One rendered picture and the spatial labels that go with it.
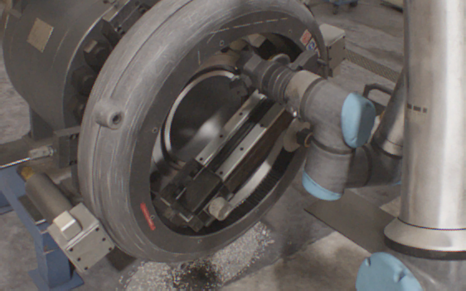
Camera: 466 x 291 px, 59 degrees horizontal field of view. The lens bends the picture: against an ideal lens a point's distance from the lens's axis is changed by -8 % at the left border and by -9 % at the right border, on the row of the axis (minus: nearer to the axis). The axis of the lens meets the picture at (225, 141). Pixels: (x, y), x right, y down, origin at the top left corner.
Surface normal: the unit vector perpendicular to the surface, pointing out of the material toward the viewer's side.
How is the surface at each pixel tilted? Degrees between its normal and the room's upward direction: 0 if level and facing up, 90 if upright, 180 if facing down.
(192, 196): 38
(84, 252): 90
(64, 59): 65
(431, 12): 77
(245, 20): 90
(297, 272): 0
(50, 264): 90
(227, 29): 90
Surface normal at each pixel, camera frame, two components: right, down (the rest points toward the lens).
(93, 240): 0.68, 0.43
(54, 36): -0.55, -0.22
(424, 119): -0.80, 0.03
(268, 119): -0.35, -0.52
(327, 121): -0.70, 0.25
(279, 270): 0.13, -0.87
